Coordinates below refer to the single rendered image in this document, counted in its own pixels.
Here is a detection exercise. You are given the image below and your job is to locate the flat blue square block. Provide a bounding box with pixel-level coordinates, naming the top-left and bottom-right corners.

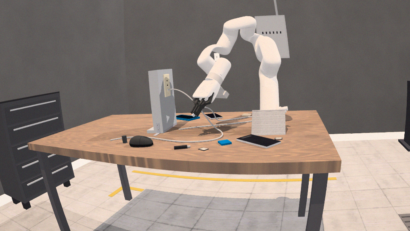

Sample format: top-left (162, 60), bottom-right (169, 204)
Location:
top-left (218, 139), bottom-right (232, 146)

